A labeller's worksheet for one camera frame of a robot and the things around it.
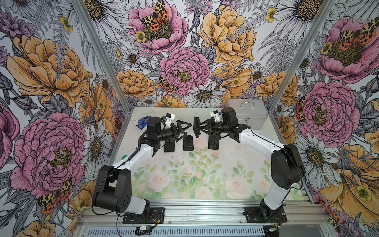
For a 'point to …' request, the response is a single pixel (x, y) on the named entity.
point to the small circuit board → (144, 230)
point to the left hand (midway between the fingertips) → (189, 132)
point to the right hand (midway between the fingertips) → (198, 129)
